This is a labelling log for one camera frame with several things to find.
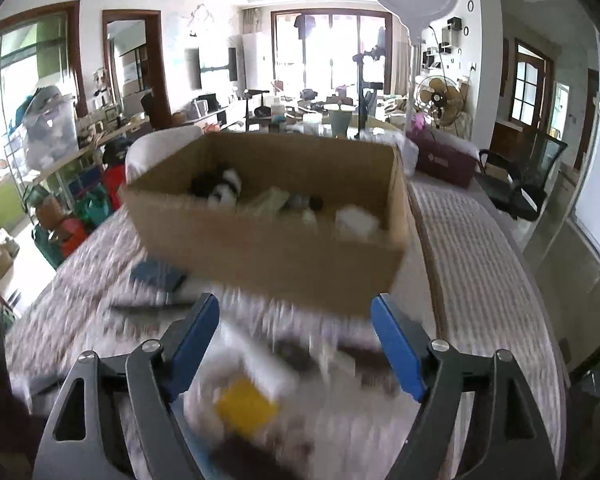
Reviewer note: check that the black and white plush toy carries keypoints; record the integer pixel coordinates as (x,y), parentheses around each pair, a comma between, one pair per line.
(225,185)

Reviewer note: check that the yellow card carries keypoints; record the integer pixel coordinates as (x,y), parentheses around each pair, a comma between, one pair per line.
(245,405)

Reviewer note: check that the clear plastic storage bin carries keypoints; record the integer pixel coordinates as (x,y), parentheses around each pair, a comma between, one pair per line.
(50,135)

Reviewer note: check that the balcony sliding glass door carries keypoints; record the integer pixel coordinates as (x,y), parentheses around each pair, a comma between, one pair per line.
(330,50)

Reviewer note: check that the white standing air conditioner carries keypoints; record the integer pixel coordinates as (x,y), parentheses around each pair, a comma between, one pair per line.
(255,60)

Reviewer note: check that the brown cardboard box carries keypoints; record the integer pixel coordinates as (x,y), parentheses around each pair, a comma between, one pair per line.
(280,260)

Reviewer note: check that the maroon gift box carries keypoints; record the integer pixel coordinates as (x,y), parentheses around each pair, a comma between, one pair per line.
(442,160)

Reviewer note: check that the black office chair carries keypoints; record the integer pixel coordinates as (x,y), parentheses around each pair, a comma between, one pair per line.
(530,180)

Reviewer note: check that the wooden door with panes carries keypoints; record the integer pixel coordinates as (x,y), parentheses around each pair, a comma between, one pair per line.
(527,90)

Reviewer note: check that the white lumpy object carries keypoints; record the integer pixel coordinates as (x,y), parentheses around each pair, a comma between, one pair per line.
(357,220)

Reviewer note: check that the metal storage shelf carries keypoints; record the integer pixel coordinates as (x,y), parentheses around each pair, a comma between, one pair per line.
(87,160)

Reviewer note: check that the pale green bucket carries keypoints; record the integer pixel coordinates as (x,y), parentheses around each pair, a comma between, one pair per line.
(340,122)

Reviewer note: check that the white chair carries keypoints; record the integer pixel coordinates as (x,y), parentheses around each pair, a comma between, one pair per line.
(155,150)

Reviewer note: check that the electric standing fan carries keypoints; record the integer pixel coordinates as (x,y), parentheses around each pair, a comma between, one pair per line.
(437,97)

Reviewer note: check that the brown flower pot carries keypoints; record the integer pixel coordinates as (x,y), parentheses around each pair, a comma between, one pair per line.
(50,212)

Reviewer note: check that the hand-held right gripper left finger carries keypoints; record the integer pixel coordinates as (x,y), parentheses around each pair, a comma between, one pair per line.
(192,350)

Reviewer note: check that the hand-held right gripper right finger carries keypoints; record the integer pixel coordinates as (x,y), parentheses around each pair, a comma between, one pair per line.
(397,350)

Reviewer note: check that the dark blue calculator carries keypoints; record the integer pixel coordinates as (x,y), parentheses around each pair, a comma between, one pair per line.
(157,275)

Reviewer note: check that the wooden door frame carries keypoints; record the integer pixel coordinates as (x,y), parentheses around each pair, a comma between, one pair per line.
(155,60)

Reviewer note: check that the red container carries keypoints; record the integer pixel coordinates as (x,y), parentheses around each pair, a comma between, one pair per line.
(114,187)

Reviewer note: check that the black tripod stand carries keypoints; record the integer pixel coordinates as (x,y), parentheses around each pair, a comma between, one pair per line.
(365,90)

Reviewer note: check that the pale green box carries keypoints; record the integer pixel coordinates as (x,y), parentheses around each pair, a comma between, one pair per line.
(267,201)

